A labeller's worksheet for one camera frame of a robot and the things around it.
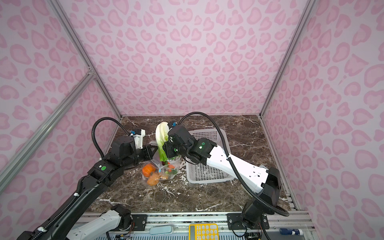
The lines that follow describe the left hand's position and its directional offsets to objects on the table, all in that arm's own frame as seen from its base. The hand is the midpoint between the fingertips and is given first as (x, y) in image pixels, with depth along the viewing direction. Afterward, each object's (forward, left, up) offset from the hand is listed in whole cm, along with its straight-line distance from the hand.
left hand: (158, 145), depth 71 cm
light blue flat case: (-31, -1, -24) cm, 39 cm away
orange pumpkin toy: (-3, +10, -19) cm, 22 cm away
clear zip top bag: (-9, -2, -5) cm, 10 cm away
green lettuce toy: (+2, -3, +8) cm, 8 cm away
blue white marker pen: (-33, -62, -24) cm, 74 cm away
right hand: (-2, -4, +2) cm, 4 cm away
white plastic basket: (-4, -20, -26) cm, 33 cm away
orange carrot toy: (-2, -3, -20) cm, 21 cm away
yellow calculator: (-32, -20, -25) cm, 46 cm away
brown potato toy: (-8, +8, -22) cm, 25 cm away
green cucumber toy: (-5, -5, -20) cm, 21 cm away
